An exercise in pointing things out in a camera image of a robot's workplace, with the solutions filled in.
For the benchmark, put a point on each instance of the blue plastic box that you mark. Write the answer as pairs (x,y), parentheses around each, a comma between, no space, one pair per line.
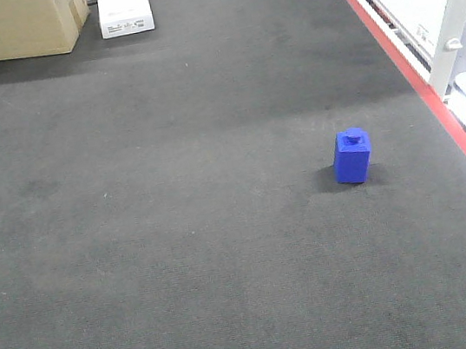
(352,165)

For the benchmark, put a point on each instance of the white rectangular box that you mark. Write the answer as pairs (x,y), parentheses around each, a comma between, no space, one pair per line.
(124,6)

